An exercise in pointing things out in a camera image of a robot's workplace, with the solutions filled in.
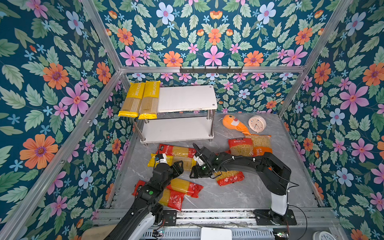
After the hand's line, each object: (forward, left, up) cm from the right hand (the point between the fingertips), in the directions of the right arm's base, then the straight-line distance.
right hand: (192, 175), depth 84 cm
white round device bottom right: (-28, -60, -1) cm, 66 cm away
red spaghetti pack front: (-12, +11, -1) cm, 16 cm away
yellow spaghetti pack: (+24, +30, +33) cm, 50 cm away
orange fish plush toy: (+37, -26, +4) cm, 46 cm away
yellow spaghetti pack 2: (+22, +20, +33) cm, 45 cm away
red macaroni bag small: (+18, -32, +1) cm, 36 cm away
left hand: (+4, +5, +9) cm, 11 cm away
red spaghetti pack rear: (+16, +11, -1) cm, 19 cm away
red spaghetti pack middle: (-5, +5, -2) cm, 8 cm away
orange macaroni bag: (+22, -46, -1) cm, 51 cm away
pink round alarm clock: (+36, -45, +4) cm, 58 cm away
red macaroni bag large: (-1, -19, -1) cm, 19 cm away
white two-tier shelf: (+55, +9, -5) cm, 56 cm away
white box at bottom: (-27, -12, +1) cm, 30 cm away
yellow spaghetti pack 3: (+9, +3, -1) cm, 10 cm away
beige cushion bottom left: (-27, +42, +1) cm, 49 cm away
